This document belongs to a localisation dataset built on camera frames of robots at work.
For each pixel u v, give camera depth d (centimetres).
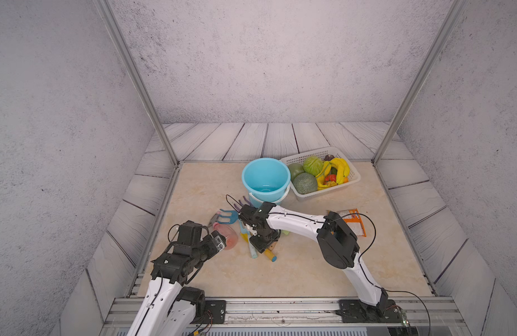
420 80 87
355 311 73
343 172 101
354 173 104
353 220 94
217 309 73
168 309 48
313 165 101
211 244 68
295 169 105
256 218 67
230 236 87
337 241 53
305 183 96
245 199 104
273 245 88
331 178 104
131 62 82
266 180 96
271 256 83
